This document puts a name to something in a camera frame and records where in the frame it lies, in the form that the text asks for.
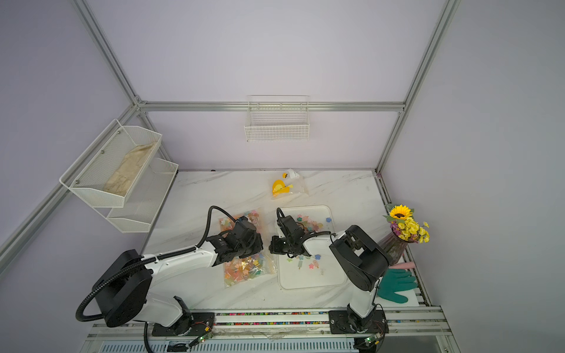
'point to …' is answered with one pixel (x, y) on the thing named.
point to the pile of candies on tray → (311, 226)
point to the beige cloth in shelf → (128, 170)
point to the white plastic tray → (321, 269)
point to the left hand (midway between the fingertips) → (262, 246)
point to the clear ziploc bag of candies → (290, 184)
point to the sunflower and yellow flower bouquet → (403, 225)
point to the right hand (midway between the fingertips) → (271, 250)
